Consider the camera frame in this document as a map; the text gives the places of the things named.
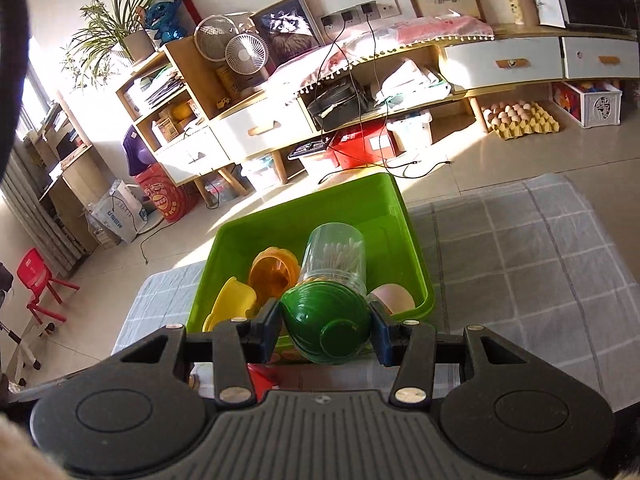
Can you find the red plastic child chair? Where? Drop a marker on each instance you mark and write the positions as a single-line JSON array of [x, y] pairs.
[[35, 275]]

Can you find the green plastic bin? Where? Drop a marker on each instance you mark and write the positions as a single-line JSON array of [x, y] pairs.
[[373, 205]]

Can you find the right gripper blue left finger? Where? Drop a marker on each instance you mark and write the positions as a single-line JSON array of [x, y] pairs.
[[264, 333]]

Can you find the yellow plastic bowl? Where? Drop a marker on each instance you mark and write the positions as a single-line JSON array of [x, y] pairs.
[[235, 300]]

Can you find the wall power outlet strip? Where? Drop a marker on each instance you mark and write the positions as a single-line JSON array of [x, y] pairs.
[[361, 13]]

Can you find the white toy storage crate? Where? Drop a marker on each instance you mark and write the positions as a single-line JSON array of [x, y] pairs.
[[591, 104]]

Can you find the yellow egg tray with eggs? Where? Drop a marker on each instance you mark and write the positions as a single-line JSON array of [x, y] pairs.
[[512, 120]]

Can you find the white desk fan front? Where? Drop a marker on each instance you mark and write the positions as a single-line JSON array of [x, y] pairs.
[[246, 54]]

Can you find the clear cotton swab jar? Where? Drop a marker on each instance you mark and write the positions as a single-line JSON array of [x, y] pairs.
[[336, 252]]

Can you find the black bag on shelf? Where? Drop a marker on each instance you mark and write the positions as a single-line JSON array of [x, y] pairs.
[[343, 102]]

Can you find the green plastic bowl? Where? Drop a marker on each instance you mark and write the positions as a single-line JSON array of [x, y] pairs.
[[327, 321]]

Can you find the clear storage box white lid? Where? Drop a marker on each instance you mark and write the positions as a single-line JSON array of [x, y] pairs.
[[412, 132]]

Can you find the red storage box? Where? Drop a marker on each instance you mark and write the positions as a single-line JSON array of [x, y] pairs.
[[366, 144]]

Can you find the pink plastic bowl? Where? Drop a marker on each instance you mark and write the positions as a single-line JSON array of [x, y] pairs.
[[395, 298]]

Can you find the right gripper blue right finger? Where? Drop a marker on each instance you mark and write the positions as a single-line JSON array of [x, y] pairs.
[[384, 335]]

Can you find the framed raccoon picture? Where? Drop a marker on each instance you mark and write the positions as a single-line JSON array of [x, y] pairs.
[[289, 29]]

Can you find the orange plastic bowl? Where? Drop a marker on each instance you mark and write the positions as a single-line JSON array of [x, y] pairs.
[[274, 271]]

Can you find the potted green plant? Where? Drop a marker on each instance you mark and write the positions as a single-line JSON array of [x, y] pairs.
[[98, 49]]

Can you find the pink lace cloth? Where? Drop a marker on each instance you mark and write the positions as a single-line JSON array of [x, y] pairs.
[[373, 50]]

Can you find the purple hanging cloth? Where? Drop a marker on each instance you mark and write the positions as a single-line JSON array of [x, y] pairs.
[[138, 156]]

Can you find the blue Stitch figure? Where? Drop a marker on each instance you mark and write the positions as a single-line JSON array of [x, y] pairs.
[[162, 18]]

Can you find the wooden white drawer cabinet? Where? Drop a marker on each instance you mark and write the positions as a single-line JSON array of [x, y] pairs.
[[192, 127]]

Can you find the white cardboard box on floor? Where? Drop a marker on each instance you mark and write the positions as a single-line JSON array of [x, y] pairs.
[[121, 211]]

